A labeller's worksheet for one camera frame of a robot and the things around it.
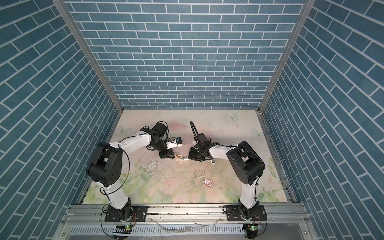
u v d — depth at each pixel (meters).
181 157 0.93
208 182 0.83
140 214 0.74
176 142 0.81
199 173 0.87
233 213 0.74
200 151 0.75
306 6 0.71
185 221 0.73
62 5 0.69
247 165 0.50
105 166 0.48
